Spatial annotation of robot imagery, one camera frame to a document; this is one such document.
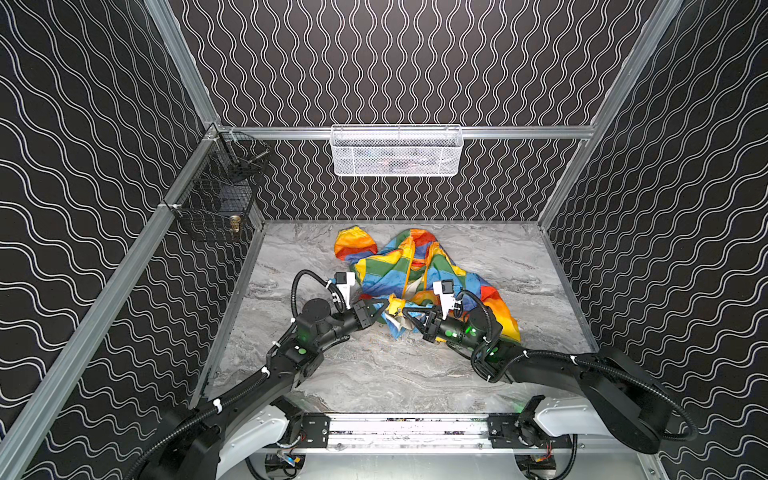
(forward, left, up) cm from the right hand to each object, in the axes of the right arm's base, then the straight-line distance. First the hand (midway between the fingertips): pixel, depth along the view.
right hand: (404, 313), depth 75 cm
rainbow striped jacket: (+22, 0, -15) cm, 27 cm away
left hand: (-1, +2, +5) cm, 6 cm away
